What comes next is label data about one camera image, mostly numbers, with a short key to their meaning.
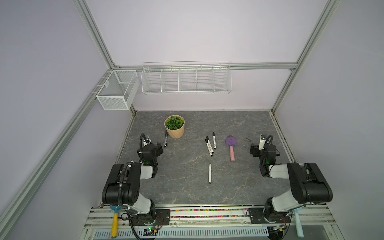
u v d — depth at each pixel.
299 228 0.69
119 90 1.02
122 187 0.42
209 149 0.98
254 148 0.86
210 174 0.87
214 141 1.02
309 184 0.46
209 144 1.01
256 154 0.86
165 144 0.99
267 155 0.72
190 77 0.97
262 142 0.83
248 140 1.04
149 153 0.71
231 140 1.01
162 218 0.74
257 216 0.74
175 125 0.98
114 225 0.71
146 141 0.79
